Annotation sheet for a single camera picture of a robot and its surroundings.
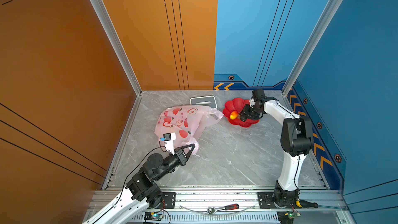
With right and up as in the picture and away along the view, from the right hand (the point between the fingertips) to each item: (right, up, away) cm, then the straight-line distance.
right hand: (242, 114), depth 99 cm
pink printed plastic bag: (-34, -4, -13) cm, 37 cm away
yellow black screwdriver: (+23, -40, -29) cm, 54 cm away
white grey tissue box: (-21, +9, +10) cm, 25 cm away
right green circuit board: (+16, -44, -30) cm, 55 cm away
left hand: (-28, -12, -32) cm, 44 cm away
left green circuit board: (-48, -45, -28) cm, 72 cm away
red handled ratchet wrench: (-21, -42, -30) cm, 55 cm away
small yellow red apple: (-5, -1, 0) cm, 5 cm away
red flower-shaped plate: (-1, +6, +11) cm, 13 cm away
